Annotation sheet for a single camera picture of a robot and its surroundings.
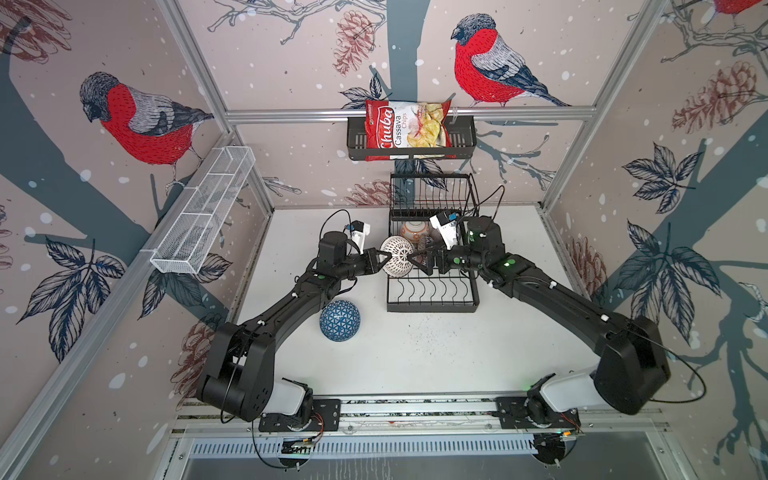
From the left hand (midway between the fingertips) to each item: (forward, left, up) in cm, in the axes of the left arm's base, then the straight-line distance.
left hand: (391, 256), depth 80 cm
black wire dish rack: (+42, -10, -18) cm, 47 cm away
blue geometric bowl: (-10, +16, -19) cm, 27 cm away
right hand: (-2, -6, +2) cm, 6 cm away
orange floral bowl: (+22, -9, -14) cm, 27 cm away
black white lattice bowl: (-1, -2, -3) cm, 4 cm away
